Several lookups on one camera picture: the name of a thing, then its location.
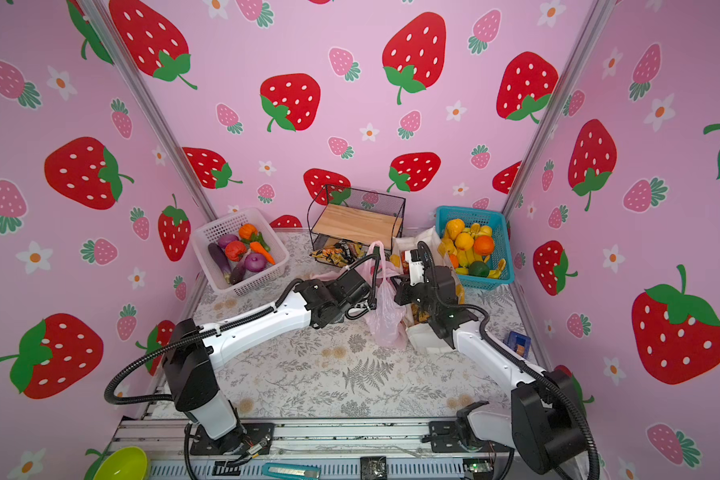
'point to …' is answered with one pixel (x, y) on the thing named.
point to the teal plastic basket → (485, 217)
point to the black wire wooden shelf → (344, 222)
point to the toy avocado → (479, 268)
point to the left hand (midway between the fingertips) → (333, 292)
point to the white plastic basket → (252, 268)
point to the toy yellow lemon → (464, 241)
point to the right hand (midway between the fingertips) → (391, 276)
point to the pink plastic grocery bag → (389, 321)
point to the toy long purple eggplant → (221, 261)
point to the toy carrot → (257, 247)
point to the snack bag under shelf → (341, 254)
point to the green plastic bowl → (127, 463)
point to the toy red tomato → (235, 250)
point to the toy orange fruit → (484, 245)
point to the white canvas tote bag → (420, 335)
